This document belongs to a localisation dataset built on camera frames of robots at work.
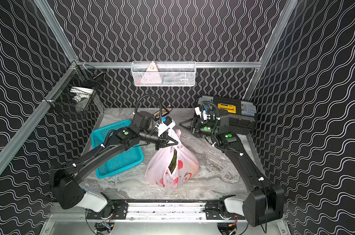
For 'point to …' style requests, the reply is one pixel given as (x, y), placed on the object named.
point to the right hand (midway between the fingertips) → (182, 126)
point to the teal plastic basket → (125, 160)
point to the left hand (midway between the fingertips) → (176, 140)
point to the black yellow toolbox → (242, 114)
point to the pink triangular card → (151, 76)
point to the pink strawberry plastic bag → (170, 167)
